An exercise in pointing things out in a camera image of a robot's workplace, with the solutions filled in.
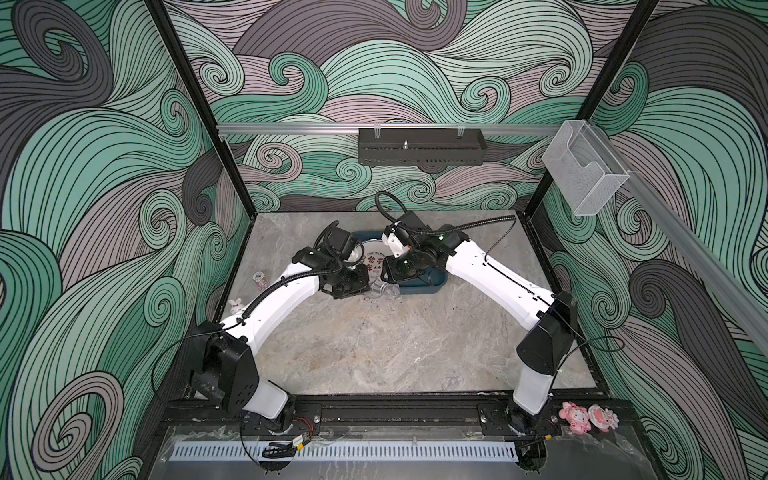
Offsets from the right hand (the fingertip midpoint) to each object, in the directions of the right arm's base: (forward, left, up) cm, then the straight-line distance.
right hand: (387, 276), depth 78 cm
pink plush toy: (-30, -47, -17) cm, 58 cm away
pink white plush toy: (-30, -53, -17) cm, 63 cm away
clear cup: (+1, +1, -9) cm, 9 cm away
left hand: (-1, +4, -3) cm, 5 cm away
